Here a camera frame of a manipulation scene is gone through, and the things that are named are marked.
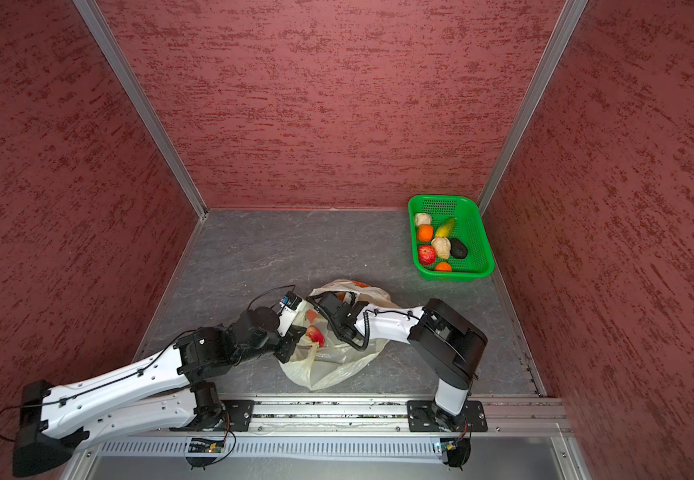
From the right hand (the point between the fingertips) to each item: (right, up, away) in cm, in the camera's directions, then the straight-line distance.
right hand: (339, 326), depth 90 cm
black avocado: (+42, +23, +14) cm, 50 cm away
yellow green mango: (+39, +31, +20) cm, 54 cm away
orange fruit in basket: (+35, +17, +10) cm, 41 cm away
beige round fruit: (+36, +24, +13) cm, 45 cm away
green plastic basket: (+52, +32, +31) cm, 69 cm away
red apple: (+29, +22, +10) cm, 38 cm away
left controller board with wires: (-33, -24, -18) cm, 44 cm away
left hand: (-8, +3, -17) cm, 19 cm away
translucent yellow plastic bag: (-5, -3, -22) cm, 23 cm away
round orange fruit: (+30, +29, +17) cm, 45 cm away
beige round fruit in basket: (+31, +35, +22) cm, 51 cm away
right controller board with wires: (+31, -25, -18) cm, 43 cm away
